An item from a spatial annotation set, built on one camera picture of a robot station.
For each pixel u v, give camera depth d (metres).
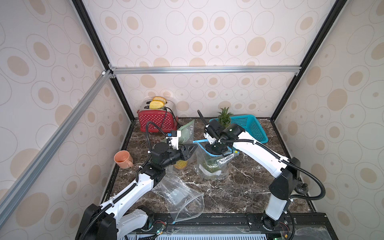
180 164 0.87
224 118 0.94
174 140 0.67
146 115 1.00
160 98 1.06
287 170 0.45
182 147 0.67
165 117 1.01
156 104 1.02
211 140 0.69
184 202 0.70
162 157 0.57
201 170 0.80
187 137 0.83
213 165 0.72
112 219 0.39
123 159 0.87
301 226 0.73
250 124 1.10
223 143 0.56
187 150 0.67
